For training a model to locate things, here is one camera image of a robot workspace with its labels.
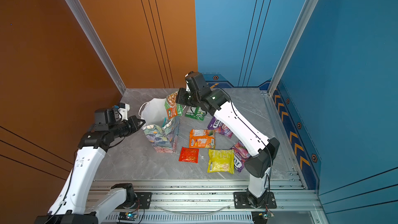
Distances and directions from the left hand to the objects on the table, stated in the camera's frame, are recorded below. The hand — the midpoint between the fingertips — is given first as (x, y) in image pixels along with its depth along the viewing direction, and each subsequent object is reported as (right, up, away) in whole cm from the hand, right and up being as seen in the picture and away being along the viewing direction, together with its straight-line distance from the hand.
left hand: (145, 119), depth 75 cm
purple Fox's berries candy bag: (+49, -20, +10) cm, 54 cm away
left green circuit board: (-6, -44, -4) cm, 45 cm away
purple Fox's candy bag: (+39, -7, +22) cm, 45 cm away
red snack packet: (+20, -21, +12) cm, 32 cm away
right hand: (+15, +11, -5) cm, 19 cm away
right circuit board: (+55, -44, -5) cm, 71 cm away
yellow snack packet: (+38, -23, +8) cm, 45 cm away
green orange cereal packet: (+14, +5, -2) cm, 15 cm away
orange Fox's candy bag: (+26, -13, +17) cm, 33 cm away
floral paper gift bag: (+8, -6, -1) cm, 10 cm away
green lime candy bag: (+23, +2, +30) cm, 38 cm away
